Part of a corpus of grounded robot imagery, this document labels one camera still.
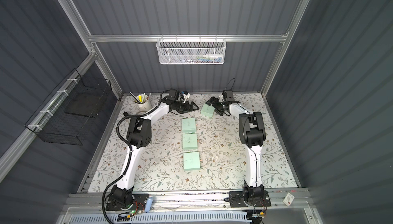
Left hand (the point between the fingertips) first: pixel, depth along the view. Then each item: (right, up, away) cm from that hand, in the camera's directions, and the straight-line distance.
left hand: (197, 110), depth 102 cm
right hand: (+10, +3, +2) cm, 11 cm away
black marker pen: (-49, -3, 0) cm, 49 cm away
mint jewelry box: (+7, 0, +4) cm, 8 cm away
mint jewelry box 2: (-6, -10, -3) cm, 12 cm away
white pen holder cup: (-36, +4, -3) cm, 37 cm away
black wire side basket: (-62, -3, -30) cm, 69 cm away
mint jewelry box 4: (-3, -28, -18) cm, 33 cm away
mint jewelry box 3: (-4, -19, -11) cm, 22 cm away
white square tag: (+45, -43, -29) cm, 69 cm away
